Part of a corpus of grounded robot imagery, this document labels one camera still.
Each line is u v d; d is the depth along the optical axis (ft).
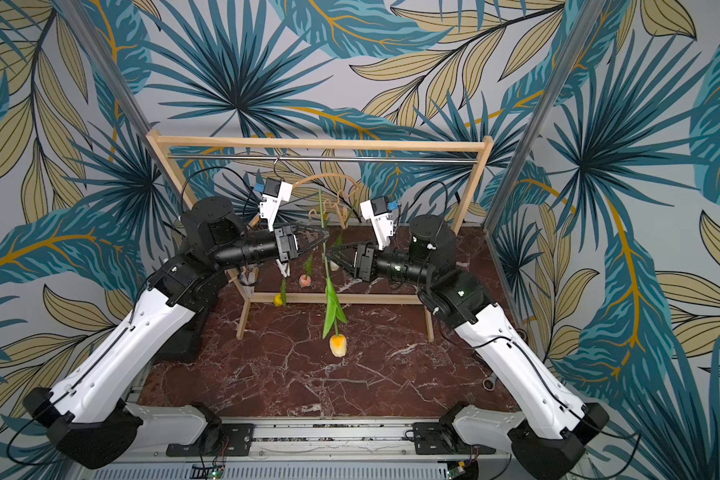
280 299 2.70
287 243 1.60
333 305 1.88
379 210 1.66
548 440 1.26
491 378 2.73
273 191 1.66
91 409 1.23
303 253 1.73
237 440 2.40
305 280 2.83
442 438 2.14
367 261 1.60
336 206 2.41
